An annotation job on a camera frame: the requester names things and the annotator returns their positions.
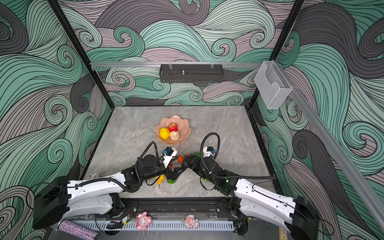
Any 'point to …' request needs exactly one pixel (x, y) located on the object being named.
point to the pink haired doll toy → (191, 222)
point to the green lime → (171, 182)
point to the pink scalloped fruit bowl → (182, 124)
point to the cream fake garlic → (174, 135)
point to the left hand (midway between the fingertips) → (182, 161)
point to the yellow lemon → (164, 133)
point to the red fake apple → (173, 127)
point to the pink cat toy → (143, 221)
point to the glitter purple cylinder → (76, 229)
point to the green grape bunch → (197, 153)
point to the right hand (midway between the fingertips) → (186, 161)
